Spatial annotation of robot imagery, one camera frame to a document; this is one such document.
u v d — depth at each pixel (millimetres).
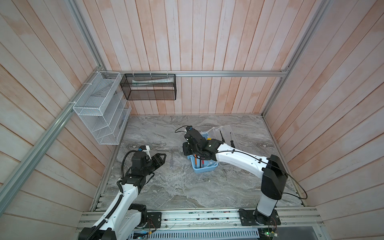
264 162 472
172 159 955
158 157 743
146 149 763
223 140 906
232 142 904
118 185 554
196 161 934
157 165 730
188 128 730
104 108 719
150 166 702
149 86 1033
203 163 928
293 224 737
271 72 950
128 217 575
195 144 614
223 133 952
